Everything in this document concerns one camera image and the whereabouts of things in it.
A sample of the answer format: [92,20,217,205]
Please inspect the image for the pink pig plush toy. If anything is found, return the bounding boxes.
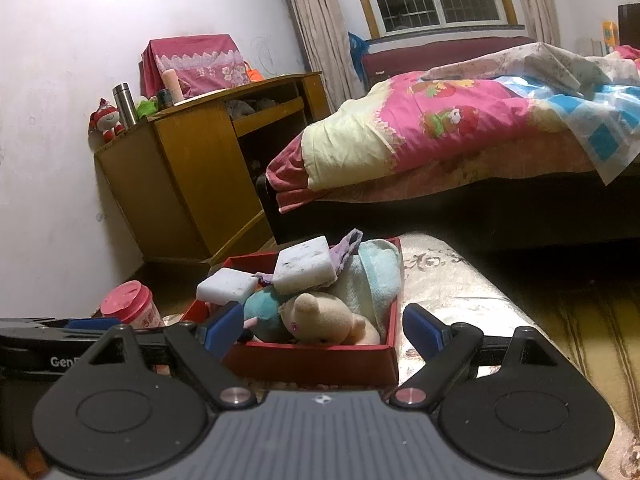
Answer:
[242,285,302,346]

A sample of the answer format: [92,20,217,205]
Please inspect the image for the red cardboard box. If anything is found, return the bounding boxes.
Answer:
[180,237,404,389]

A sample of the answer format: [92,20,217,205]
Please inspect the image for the purple cloth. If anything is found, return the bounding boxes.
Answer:
[252,228,365,287]

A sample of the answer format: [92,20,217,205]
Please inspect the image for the steel thermos flask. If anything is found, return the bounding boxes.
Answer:
[112,83,139,127]

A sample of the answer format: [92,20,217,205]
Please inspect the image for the pink cylinder bottle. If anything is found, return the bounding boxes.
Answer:
[162,69,181,102]

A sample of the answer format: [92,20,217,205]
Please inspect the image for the pink printed quilt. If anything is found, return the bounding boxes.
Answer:
[265,70,601,196]

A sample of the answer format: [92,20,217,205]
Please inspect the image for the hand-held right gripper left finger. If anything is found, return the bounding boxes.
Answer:
[75,301,259,411]

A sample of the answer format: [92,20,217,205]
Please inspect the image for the pink cloth covered television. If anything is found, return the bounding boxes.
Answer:
[139,34,251,99]

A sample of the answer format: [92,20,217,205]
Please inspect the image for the plain white sponge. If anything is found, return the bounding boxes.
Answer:
[196,268,261,307]

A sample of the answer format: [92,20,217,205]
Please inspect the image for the blue bag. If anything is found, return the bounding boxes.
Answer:
[347,31,371,69]

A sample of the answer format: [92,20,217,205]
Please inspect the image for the wooden desk cabinet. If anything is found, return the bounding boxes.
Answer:
[94,71,331,266]

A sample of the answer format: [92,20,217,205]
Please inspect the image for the dark wooden cabinet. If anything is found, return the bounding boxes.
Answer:
[617,2,640,52]

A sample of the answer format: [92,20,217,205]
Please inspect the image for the red and white plush doll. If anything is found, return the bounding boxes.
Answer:
[88,98,126,144]

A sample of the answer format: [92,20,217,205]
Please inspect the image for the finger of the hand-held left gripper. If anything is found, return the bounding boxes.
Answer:
[0,316,124,334]

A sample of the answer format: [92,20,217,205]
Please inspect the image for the cream teddy bear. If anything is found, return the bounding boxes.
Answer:
[277,291,384,347]

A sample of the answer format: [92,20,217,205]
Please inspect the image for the pale floral patchwork blanket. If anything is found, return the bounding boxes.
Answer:
[425,41,640,187]

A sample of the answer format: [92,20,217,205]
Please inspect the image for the pink lidded paper cup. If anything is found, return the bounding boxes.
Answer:
[100,280,164,332]

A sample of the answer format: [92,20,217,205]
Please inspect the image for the light green towel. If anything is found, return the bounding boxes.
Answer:
[327,239,405,337]

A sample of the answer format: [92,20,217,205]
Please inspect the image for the speckled white sponge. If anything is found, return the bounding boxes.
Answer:
[272,236,337,297]

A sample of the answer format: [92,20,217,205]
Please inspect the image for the dark wooden bed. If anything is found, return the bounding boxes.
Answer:
[255,35,640,252]

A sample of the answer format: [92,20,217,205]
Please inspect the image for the grey cloth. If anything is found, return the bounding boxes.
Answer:
[225,97,279,116]

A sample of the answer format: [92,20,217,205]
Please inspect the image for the striped floor rug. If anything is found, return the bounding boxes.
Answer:
[500,280,640,441]

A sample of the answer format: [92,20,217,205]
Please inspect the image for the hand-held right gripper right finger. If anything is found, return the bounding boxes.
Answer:
[387,303,567,411]

